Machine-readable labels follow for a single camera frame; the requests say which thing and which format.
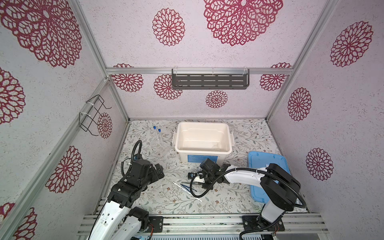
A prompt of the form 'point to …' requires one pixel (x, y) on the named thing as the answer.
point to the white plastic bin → (195, 141)
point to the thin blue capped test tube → (159, 135)
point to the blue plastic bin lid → (257, 159)
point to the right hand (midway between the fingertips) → (199, 178)
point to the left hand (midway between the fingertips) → (155, 173)
